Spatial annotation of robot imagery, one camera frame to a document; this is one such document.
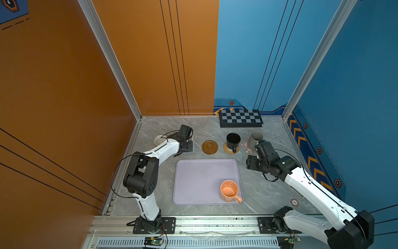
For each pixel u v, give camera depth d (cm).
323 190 45
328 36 79
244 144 103
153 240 71
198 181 87
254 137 95
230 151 98
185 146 85
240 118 115
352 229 37
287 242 70
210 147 102
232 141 94
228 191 83
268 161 58
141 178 48
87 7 69
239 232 72
